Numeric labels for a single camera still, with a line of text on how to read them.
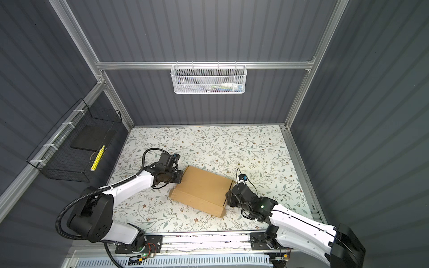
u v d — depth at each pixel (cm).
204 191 84
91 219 43
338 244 42
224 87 92
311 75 94
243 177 72
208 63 88
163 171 69
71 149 72
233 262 77
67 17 71
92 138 77
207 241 75
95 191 46
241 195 59
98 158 70
